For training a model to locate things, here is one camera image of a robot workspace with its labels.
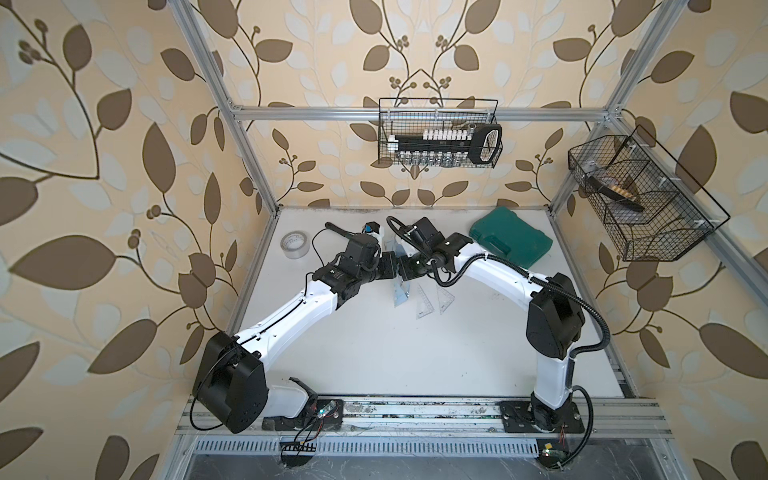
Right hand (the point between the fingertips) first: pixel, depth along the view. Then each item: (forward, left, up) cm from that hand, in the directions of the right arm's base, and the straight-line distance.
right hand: (400, 271), depth 88 cm
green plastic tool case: (+22, -40, -10) cm, 46 cm away
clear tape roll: (+21, +38, -11) cm, 45 cm away
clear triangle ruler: (-4, -7, -13) cm, 16 cm away
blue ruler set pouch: (-7, 0, +2) cm, 8 cm away
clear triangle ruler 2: (-3, -14, -13) cm, 20 cm away
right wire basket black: (+2, -63, +21) cm, 66 cm away
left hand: (-1, +1, +9) cm, 9 cm away
